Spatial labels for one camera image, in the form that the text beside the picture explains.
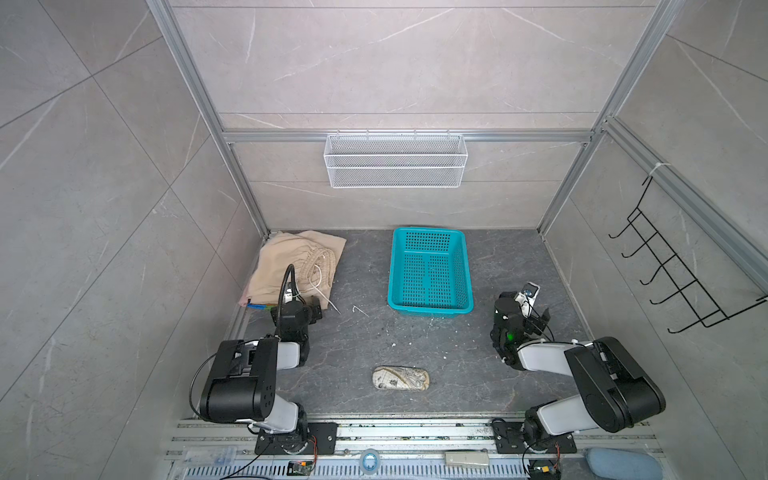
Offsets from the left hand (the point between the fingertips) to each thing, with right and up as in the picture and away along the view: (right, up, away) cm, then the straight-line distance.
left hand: (295, 294), depth 93 cm
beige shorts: (+6, +11, 0) cm, 13 cm away
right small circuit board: (+67, -39, -23) cm, 81 cm away
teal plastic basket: (+44, +6, +14) cm, 47 cm away
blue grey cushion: (+85, -37, -24) cm, 96 cm away
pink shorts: (-19, -4, +4) cm, 20 cm away
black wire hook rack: (+94, +1, -34) cm, 100 cm away
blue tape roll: (+25, -38, -22) cm, 50 cm away
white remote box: (+50, -35, -25) cm, 66 cm away
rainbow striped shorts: (-13, -4, +2) cm, 14 cm away
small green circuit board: (+8, -39, -22) cm, 46 cm away
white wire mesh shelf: (+32, +45, +8) cm, 55 cm away
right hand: (+72, -1, -4) cm, 72 cm away
